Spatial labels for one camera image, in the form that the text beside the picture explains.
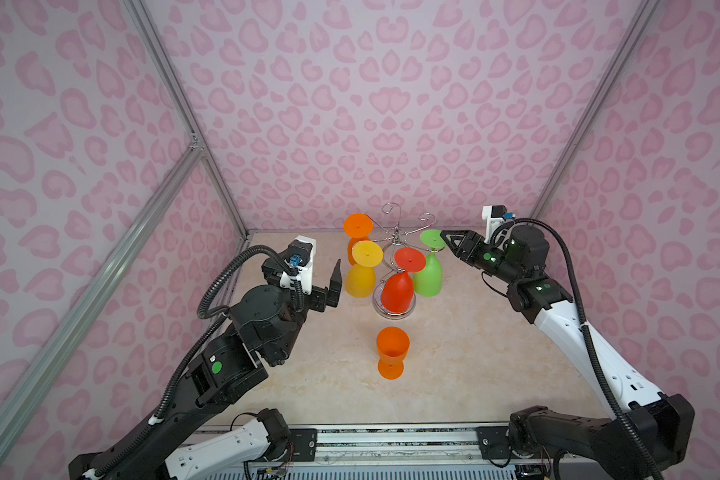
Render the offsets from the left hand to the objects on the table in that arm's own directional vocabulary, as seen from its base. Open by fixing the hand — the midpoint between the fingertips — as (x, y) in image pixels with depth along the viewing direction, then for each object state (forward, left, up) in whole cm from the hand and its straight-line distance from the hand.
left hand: (313, 251), depth 56 cm
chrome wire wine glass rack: (+15, -18, -14) cm, 27 cm away
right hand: (+11, -29, -8) cm, 32 cm away
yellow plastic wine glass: (+8, -8, -20) cm, 23 cm away
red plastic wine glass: (+4, -17, -20) cm, 26 cm away
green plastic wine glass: (+7, -25, -21) cm, 34 cm away
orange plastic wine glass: (-5, -16, -32) cm, 36 cm away
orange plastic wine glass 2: (+18, -7, -12) cm, 23 cm away
